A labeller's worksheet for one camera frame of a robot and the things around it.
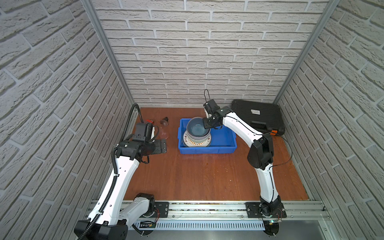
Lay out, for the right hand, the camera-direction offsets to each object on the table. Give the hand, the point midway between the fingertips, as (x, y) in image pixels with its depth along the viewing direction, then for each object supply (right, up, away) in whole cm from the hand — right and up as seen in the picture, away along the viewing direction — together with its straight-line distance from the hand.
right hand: (206, 123), depth 92 cm
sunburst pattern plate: (-8, -13, +3) cm, 16 cm away
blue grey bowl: (-7, -5, +3) cm, 9 cm away
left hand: (-26, -11, -18) cm, 34 cm away
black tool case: (+48, +4, +22) cm, 53 cm away
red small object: (-42, +1, +16) cm, 44 cm away
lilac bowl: (-5, -10, -4) cm, 12 cm away
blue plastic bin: (+13, -13, +10) cm, 21 cm away
